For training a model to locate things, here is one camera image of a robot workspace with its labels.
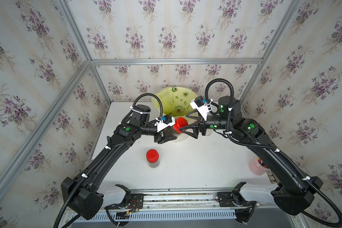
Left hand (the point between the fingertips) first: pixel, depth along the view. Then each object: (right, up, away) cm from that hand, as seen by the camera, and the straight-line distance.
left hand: (174, 129), depth 69 cm
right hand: (+6, +4, -9) cm, 11 cm away
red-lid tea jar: (-12, -16, +10) cm, 22 cm away
